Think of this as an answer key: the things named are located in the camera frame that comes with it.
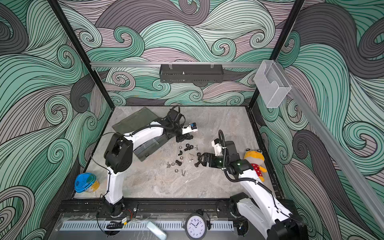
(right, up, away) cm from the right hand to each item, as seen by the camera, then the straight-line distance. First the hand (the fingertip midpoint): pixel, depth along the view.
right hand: (204, 160), depth 79 cm
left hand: (-7, +13, +12) cm, 19 cm away
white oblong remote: (-23, -27, -14) cm, 38 cm away
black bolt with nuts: (-8, +4, +16) cm, 19 cm away
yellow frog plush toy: (+31, 0, +6) cm, 32 cm away
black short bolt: (-14, -5, +11) cm, 18 cm away
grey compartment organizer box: (-45, +24, +37) cm, 63 cm away
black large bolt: (-4, -5, +9) cm, 11 cm away
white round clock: (-5, -27, -12) cm, 30 cm away
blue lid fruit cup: (-60, -9, -6) cm, 61 cm away
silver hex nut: (-15, -8, +7) cm, 19 cm away
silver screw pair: (-12, -10, +7) cm, 17 cm away
